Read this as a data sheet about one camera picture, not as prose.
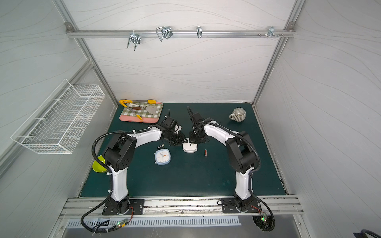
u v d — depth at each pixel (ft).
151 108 3.77
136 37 2.58
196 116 2.51
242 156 1.66
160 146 3.12
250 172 1.74
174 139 2.76
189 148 3.03
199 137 2.61
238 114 3.44
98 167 2.81
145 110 3.77
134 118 3.64
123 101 3.86
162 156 2.89
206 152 3.04
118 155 1.71
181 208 2.45
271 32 2.52
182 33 2.56
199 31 2.56
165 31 2.50
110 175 1.81
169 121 2.63
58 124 2.23
